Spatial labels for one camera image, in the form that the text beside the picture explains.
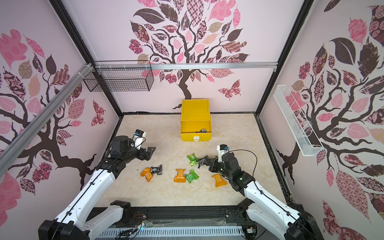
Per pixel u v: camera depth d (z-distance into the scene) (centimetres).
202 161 82
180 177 86
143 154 70
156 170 88
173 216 75
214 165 70
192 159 93
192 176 86
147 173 87
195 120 91
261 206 49
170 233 70
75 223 39
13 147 51
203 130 90
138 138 68
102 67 92
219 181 85
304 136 74
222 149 73
